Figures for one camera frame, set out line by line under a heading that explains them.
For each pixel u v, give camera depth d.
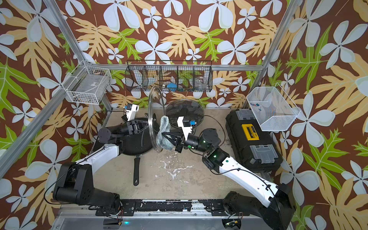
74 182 0.43
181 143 0.52
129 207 0.75
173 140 0.57
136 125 0.62
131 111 0.64
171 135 0.56
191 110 1.18
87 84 0.86
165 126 0.54
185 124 0.51
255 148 0.77
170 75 0.99
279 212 0.37
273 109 0.84
